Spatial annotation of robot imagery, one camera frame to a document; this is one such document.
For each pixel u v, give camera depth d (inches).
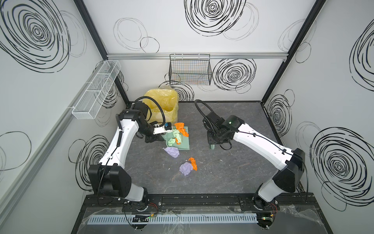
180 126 31.7
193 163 34.0
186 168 33.2
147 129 25.3
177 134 30.2
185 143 30.4
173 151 28.4
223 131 20.6
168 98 37.6
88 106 28.2
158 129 25.8
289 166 16.1
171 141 29.7
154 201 29.2
